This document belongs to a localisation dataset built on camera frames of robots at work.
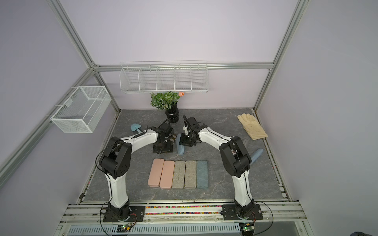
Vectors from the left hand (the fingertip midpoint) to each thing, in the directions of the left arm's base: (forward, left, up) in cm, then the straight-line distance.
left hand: (166, 151), depth 95 cm
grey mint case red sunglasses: (-20, -8, +2) cm, 21 cm away
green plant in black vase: (+23, -3, +23) cm, 33 cm away
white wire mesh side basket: (+16, +45, +26) cm, 54 cm away
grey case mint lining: (-19, -15, +1) cm, 24 cm away
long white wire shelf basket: (+41, -3, +29) cm, 50 cm away
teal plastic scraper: (+22, +24, 0) cm, 32 cm away
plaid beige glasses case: (+9, -6, +2) cm, 11 cm away
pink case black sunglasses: (-16, -2, 0) cm, 16 cm away
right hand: (+3, -10, +5) cm, 11 cm away
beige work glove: (+17, -63, 0) cm, 65 cm away
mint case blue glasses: (-18, -22, +2) cm, 28 cm away
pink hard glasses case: (-14, +5, +1) cm, 15 cm away
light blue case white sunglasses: (-1, -10, +5) cm, 11 cm away
